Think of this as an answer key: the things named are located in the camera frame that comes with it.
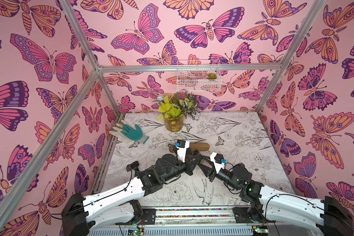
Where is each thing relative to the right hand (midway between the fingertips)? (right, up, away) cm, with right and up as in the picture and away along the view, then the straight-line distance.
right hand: (201, 158), depth 70 cm
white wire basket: (+2, +48, +25) cm, 54 cm away
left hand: (0, +1, -4) cm, 4 cm away
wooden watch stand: (0, +2, +22) cm, 22 cm away
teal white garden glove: (-51, +12, +37) cm, 64 cm away
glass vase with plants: (-14, +27, +26) cm, 40 cm away
